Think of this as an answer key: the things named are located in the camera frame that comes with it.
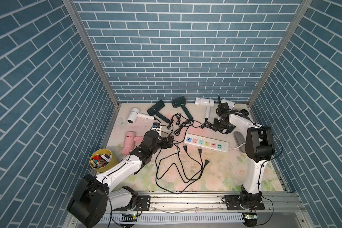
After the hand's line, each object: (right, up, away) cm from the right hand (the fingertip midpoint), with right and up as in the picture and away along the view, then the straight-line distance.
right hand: (218, 126), depth 102 cm
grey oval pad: (+16, -10, 0) cm, 19 cm away
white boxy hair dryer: (-4, +19, +14) cm, 24 cm away
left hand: (-33, -5, -18) cm, 38 cm away
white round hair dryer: (-63, +9, +6) cm, 64 cm away
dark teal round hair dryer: (+19, +11, 0) cm, 22 cm away
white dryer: (+13, +17, +10) cm, 24 cm away
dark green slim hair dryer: (-47, +12, +7) cm, 49 cm away
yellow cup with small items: (-72, -17, -23) cm, 78 cm away
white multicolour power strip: (-11, -10, -8) cm, 17 cm away
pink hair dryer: (-60, -9, -9) cm, 62 cm away
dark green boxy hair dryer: (-26, +20, +17) cm, 37 cm away
